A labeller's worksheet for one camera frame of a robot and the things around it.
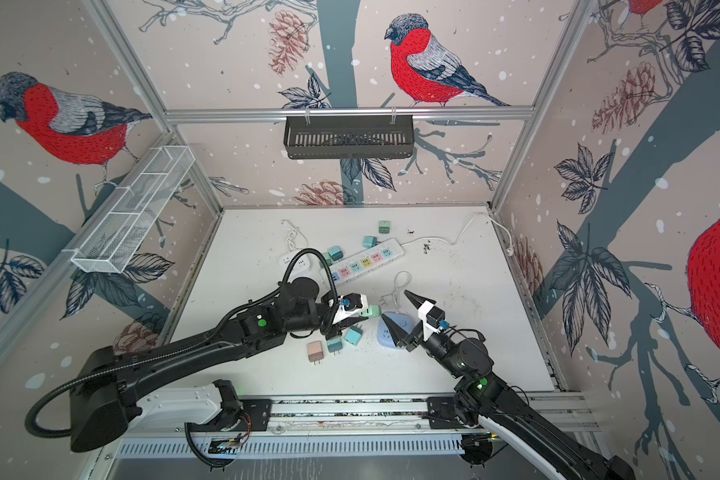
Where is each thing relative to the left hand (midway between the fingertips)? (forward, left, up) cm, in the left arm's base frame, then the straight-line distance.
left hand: (363, 311), depth 69 cm
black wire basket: (+65, +6, +6) cm, 65 cm away
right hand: (0, -7, +1) cm, 7 cm away
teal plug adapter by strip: (+36, -2, -19) cm, 41 cm away
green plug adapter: (+44, -8, -20) cm, 49 cm away
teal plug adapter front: (-1, +8, -20) cm, 22 cm away
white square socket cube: (+26, +22, -19) cm, 39 cm away
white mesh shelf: (+21, +62, +9) cm, 67 cm away
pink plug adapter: (-3, +14, -20) cm, 25 cm away
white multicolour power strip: (+25, +3, -18) cm, 31 cm away
